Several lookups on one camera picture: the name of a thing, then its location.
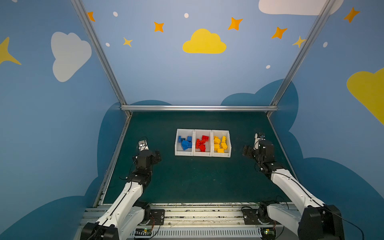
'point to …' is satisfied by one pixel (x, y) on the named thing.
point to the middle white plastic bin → (197, 135)
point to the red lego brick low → (202, 147)
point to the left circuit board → (143, 232)
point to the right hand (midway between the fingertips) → (253, 144)
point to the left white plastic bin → (184, 133)
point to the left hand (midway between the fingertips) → (147, 151)
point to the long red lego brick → (198, 143)
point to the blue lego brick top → (185, 144)
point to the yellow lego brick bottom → (220, 150)
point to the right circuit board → (268, 233)
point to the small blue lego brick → (189, 138)
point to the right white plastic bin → (220, 133)
